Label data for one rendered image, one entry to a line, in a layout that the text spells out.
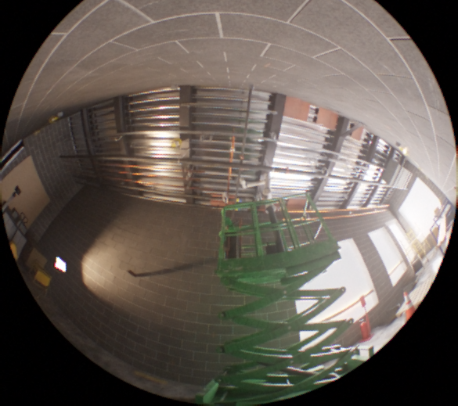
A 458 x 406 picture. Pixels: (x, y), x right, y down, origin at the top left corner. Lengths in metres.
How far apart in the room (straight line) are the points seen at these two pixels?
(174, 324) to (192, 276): 1.07
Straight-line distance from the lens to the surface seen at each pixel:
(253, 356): 1.79
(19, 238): 5.38
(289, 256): 1.71
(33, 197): 6.48
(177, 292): 2.88
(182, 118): 2.83
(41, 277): 5.04
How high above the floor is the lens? 1.64
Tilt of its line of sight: 58 degrees up
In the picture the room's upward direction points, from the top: 3 degrees clockwise
